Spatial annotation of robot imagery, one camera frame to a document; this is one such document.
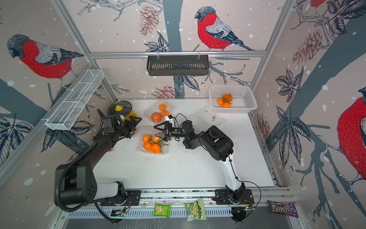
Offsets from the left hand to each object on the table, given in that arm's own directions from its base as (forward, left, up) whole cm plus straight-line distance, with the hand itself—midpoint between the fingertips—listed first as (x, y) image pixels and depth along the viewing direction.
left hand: (141, 120), depth 87 cm
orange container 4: (-12, -3, -11) cm, 17 cm away
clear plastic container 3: (+15, -44, -16) cm, 49 cm away
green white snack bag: (-45, -33, -14) cm, 58 cm away
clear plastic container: (-8, -4, -14) cm, 16 cm away
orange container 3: (-14, -9, -10) cm, 20 cm away
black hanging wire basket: (+44, -9, +11) cm, 46 cm away
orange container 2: (-7, -8, -11) cm, 15 cm away
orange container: (+26, -55, -11) cm, 62 cm away
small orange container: (+24, -8, -15) cm, 29 cm away
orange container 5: (-7, -2, -10) cm, 13 cm away
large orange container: (+11, -6, -12) cm, 17 cm away
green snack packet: (-45, -16, -15) cm, 50 cm away
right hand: (-9, -12, +2) cm, 15 cm away
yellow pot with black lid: (+13, +18, -4) cm, 23 cm away
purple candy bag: (-44, -77, -14) cm, 90 cm away
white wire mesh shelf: (+3, +35, +15) cm, 38 cm away
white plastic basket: (+31, -77, -15) cm, 84 cm away
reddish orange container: (+31, -63, -10) cm, 71 cm away
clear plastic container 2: (+19, -3, -10) cm, 22 cm away
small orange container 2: (+15, -11, -13) cm, 23 cm away
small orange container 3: (+23, -59, -12) cm, 65 cm away
